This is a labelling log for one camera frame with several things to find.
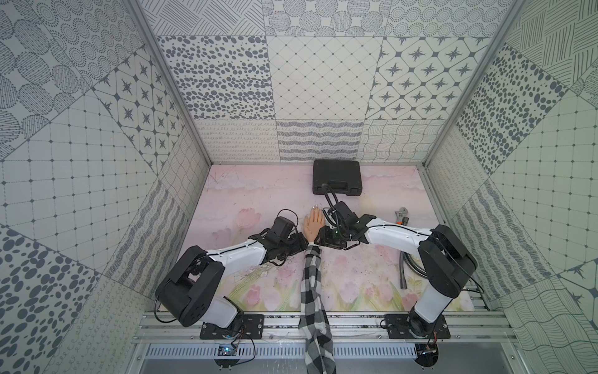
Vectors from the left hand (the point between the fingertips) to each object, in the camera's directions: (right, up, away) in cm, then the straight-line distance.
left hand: (309, 249), depth 87 cm
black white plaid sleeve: (+1, -17, -17) cm, 24 cm away
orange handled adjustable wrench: (+41, +10, +14) cm, 44 cm away
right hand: (+4, +2, +1) cm, 5 cm away
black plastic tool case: (+17, +29, +25) cm, 42 cm away
